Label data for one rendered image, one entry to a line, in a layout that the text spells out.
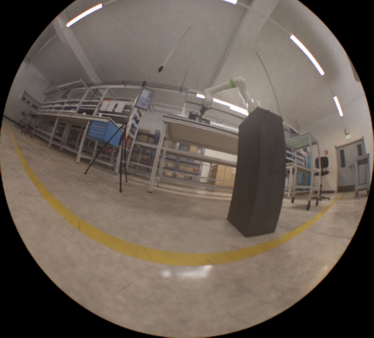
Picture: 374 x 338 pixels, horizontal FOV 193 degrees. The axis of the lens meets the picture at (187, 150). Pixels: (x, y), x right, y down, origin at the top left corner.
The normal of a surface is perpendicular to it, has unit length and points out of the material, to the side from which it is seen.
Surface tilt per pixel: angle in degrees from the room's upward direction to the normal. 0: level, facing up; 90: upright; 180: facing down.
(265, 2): 180
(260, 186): 90
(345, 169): 90
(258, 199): 90
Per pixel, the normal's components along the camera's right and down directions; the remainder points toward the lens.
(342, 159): -0.97, -0.21
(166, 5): -0.18, 0.96
